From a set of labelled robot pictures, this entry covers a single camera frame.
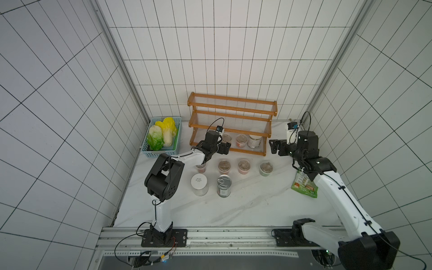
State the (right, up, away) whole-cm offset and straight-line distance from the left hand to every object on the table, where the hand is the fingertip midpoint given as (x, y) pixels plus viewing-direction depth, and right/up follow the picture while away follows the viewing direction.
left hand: (220, 144), depth 98 cm
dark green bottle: (+1, -18, -20) cm, 27 cm away
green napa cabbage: (-39, +3, -1) cm, 39 cm away
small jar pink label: (+13, +2, +3) cm, 13 cm away
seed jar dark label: (-11, -13, -8) cm, 18 cm away
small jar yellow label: (+4, +4, +5) cm, 7 cm away
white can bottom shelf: (+20, +2, +1) cm, 20 cm away
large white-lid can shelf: (-11, -18, -17) cm, 27 cm away
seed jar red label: (+2, -12, -8) cm, 15 cm away
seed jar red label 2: (+13, -12, -7) cm, 19 cm away
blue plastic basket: (-36, +5, +5) cm, 36 cm away
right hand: (+25, +4, -19) cm, 32 cm away
